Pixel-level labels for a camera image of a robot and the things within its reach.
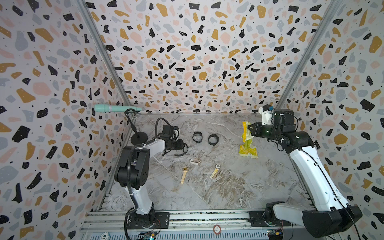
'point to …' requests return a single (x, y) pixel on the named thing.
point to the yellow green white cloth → (246, 148)
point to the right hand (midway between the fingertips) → (251, 126)
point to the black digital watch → (213, 139)
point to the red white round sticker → (217, 229)
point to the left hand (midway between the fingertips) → (185, 144)
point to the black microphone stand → (137, 138)
